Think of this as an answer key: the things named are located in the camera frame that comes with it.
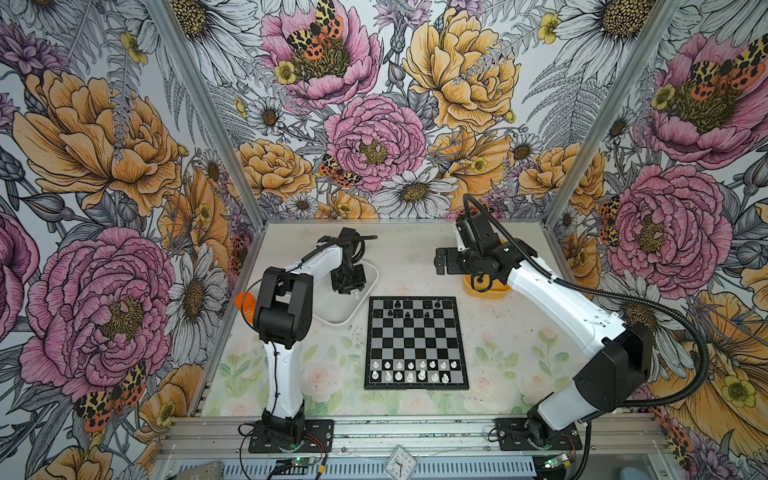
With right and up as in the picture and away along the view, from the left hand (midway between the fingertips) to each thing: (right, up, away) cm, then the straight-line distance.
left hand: (355, 295), depth 97 cm
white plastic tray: (-8, -4, 0) cm, 9 cm away
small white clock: (+14, -34, -28) cm, 46 cm away
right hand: (+28, +9, -15) cm, 33 cm away
